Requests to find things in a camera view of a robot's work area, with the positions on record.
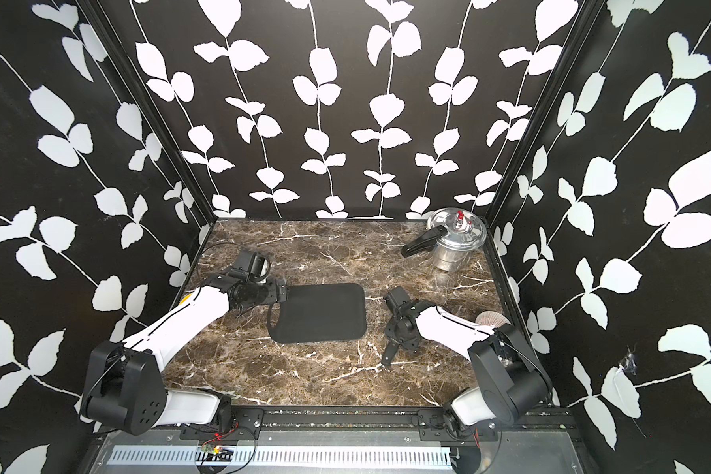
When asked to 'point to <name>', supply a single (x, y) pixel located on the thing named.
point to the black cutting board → (318, 313)
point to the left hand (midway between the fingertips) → (277, 288)
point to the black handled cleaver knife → (389, 352)
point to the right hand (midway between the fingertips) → (394, 335)
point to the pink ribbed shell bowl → (491, 318)
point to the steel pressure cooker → (454, 232)
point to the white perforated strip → (289, 456)
